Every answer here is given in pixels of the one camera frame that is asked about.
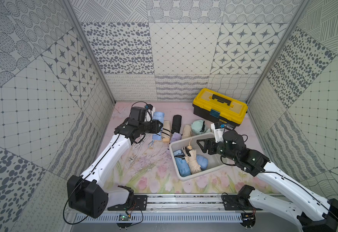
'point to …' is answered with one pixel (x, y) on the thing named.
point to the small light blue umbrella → (159, 115)
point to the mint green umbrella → (199, 127)
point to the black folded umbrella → (176, 123)
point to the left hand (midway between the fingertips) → (159, 121)
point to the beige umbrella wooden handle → (191, 160)
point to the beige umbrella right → (187, 132)
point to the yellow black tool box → (218, 108)
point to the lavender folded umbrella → (176, 137)
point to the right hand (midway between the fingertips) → (202, 142)
